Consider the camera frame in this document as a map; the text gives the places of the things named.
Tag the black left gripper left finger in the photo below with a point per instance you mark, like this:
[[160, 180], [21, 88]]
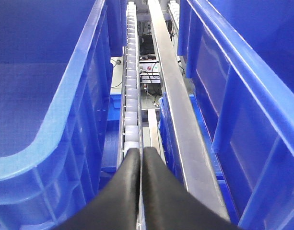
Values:
[[118, 196]]

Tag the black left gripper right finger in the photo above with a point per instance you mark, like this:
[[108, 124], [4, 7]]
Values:
[[166, 201]]

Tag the steel roller flow rack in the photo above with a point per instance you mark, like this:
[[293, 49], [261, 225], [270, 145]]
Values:
[[175, 95]]

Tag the control box with red button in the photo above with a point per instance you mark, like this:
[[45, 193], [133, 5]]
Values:
[[149, 76]]

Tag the row of blue bins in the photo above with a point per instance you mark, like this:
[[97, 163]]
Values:
[[41, 95]]

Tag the black equipment box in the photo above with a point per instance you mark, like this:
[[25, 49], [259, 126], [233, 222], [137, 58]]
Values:
[[146, 44]]

